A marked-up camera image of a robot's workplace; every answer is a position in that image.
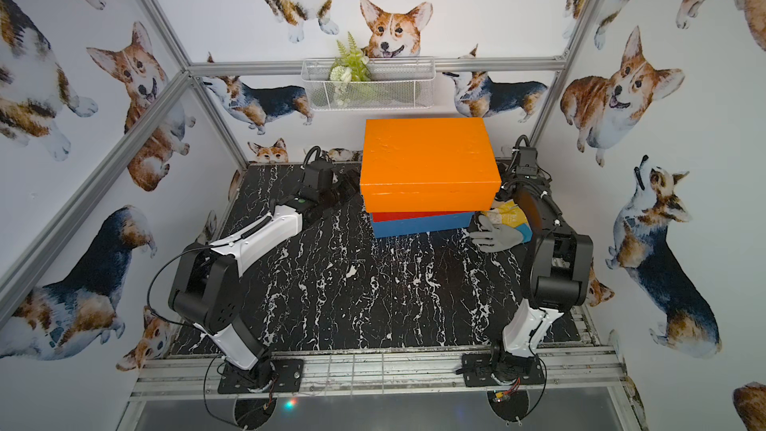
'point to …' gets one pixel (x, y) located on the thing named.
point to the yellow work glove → (508, 214)
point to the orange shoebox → (422, 165)
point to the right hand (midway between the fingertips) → (482, 170)
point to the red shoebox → (383, 216)
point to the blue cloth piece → (527, 232)
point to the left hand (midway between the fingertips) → (368, 177)
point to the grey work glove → (495, 237)
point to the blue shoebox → (384, 228)
